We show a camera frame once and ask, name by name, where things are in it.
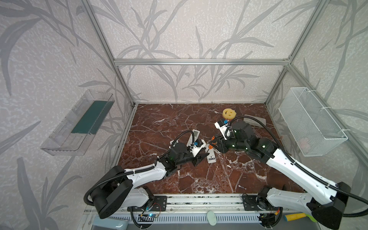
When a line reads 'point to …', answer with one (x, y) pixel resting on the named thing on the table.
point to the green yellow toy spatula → (290, 217)
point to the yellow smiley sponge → (229, 114)
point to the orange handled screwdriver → (211, 146)
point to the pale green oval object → (212, 218)
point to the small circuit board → (150, 215)
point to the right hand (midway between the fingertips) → (212, 137)
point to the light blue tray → (109, 224)
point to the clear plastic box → (253, 122)
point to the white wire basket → (314, 132)
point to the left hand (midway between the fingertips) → (208, 148)
